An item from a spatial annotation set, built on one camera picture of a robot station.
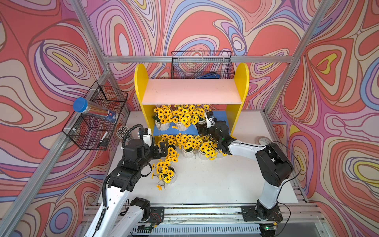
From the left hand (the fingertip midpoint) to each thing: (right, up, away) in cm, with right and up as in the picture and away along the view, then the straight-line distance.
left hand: (161, 142), depth 70 cm
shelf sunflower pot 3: (+4, -8, +12) cm, 15 cm away
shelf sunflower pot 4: (+1, -14, +2) cm, 14 cm away
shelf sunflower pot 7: (+20, +14, +12) cm, 27 cm away
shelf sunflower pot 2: (+13, -2, +12) cm, 17 cm away
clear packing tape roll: (+64, -2, +30) cm, 71 cm away
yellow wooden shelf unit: (+7, +19, +14) cm, 25 cm away
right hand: (+21, +10, +20) cm, 31 cm away
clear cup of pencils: (-26, +5, +14) cm, 30 cm away
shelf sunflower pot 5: (-1, +12, +10) cm, 16 cm away
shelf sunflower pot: (+24, -6, +12) cm, 27 cm away
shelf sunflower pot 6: (+9, +13, +9) cm, 18 cm away
